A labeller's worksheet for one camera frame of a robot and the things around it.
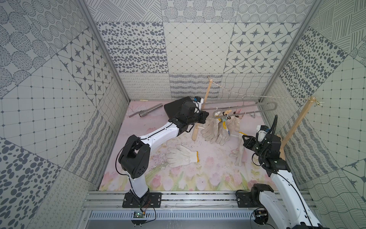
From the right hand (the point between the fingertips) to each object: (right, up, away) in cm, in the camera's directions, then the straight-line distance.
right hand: (243, 137), depth 81 cm
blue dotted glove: (-1, -9, +1) cm, 9 cm away
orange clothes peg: (-8, +15, +3) cm, 18 cm away
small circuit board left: (-57, -38, -9) cm, 69 cm away
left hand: (-16, +13, -1) cm, 21 cm away
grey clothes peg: (+6, +13, +1) cm, 15 cm away
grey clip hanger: (+27, +21, +38) cm, 51 cm away
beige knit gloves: (-2, +7, +10) cm, 13 cm away
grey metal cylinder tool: (-67, +15, +28) cm, 74 cm away
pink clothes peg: (-2, +15, +2) cm, 15 cm away
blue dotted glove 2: (-36, -13, +9) cm, 40 cm away
